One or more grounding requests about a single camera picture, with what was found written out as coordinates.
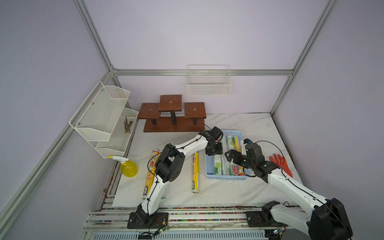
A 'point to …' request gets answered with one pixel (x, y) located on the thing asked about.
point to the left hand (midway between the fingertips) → (219, 154)
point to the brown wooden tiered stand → (161, 117)
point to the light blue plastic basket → (228, 144)
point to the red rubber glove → (282, 163)
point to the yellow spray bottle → (128, 168)
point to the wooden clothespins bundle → (127, 126)
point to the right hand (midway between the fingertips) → (231, 157)
